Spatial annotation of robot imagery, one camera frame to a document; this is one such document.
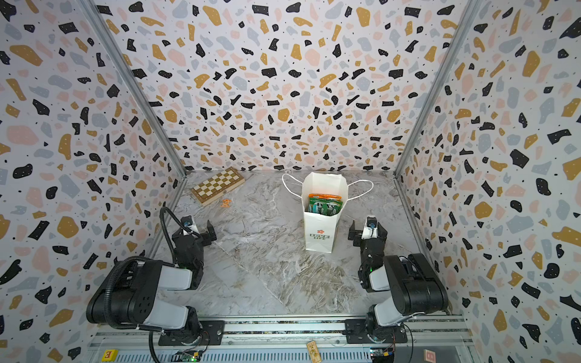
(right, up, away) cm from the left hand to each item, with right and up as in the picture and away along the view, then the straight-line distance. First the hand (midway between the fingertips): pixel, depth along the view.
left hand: (198, 223), depth 89 cm
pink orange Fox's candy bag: (+51, +11, +4) cm, 52 cm away
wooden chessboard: (-3, +14, +21) cm, 26 cm away
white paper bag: (+48, -1, -7) cm, 48 cm away
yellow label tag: (-17, -37, -20) cm, 46 cm away
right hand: (+67, 0, +1) cm, 68 cm away
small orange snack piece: (+4, +7, +20) cm, 22 cm away
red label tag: (+81, -38, -19) cm, 91 cm away
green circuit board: (+5, -39, -18) cm, 43 cm away
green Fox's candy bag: (+51, +6, +4) cm, 52 cm away
